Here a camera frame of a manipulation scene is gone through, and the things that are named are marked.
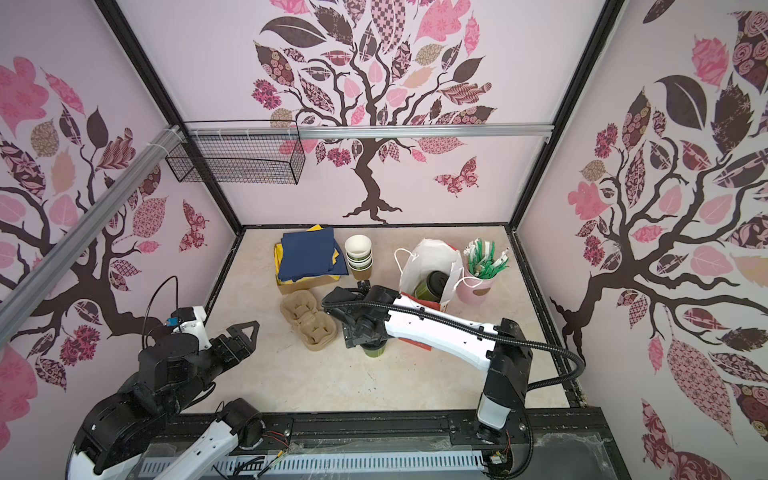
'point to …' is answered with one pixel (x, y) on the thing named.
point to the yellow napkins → (278, 258)
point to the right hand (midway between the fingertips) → (368, 329)
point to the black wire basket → (238, 159)
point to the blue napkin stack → (310, 254)
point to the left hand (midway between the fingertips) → (249, 337)
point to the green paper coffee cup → (374, 353)
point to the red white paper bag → (431, 255)
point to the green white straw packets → (484, 262)
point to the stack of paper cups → (359, 256)
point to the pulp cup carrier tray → (301, 309)
